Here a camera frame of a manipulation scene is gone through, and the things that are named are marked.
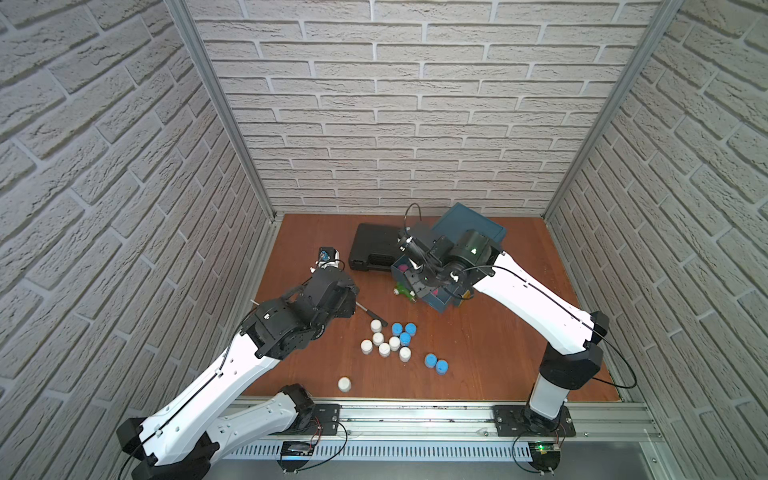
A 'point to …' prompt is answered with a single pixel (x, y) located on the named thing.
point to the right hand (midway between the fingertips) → (422, 275)
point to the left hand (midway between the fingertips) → (347, 283)
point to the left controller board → (295, 455)
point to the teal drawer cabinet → (459, 219)
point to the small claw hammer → (384, 323)
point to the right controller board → (545, 455)
